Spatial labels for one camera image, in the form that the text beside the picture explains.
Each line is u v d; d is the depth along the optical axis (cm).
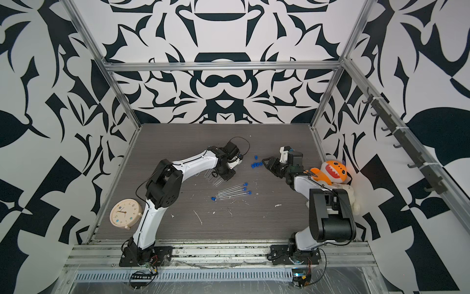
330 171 90
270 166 82
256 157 105
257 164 101
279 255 74
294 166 73
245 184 94
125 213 83
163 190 55
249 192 92
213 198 89
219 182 91
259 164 102
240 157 91
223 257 75
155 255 73
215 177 94
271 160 84
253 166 101
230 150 79
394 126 60
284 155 85
